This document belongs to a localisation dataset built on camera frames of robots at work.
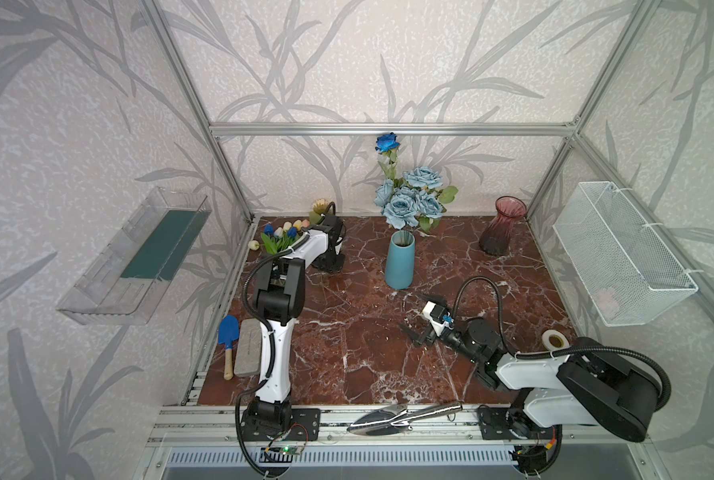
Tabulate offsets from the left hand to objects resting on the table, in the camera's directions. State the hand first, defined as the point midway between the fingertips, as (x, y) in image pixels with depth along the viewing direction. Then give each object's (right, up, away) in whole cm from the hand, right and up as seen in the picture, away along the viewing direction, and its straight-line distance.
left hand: (335, 259), depth 104 cm
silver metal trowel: (+20, -39, -29) cm, 52 cm away
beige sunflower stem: (-8, +20, +14) cm, 25 cm away
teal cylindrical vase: (+22, -3, -13) cm, 26 cm away
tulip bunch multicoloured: (-22, +7, +7) cm, 24 cm away
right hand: (+24, -9, -26) cm, 37 cm away
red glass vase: (+57, +7, 0) cm, 57 cm away
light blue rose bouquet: (+25, +16, -30) cm, 42 cm away
